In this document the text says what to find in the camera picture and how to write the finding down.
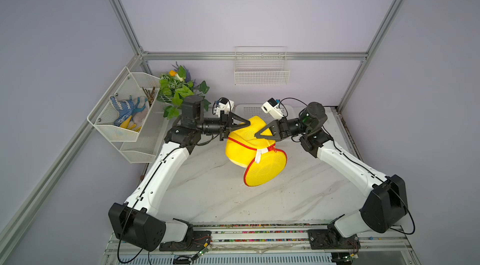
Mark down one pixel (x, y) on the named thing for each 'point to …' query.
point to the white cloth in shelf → (138, 117)
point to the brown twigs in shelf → (150, 95)
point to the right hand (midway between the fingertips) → (258, 139)
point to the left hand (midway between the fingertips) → (248, 129)
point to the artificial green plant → (176, 84)
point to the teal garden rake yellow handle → (127, 124)
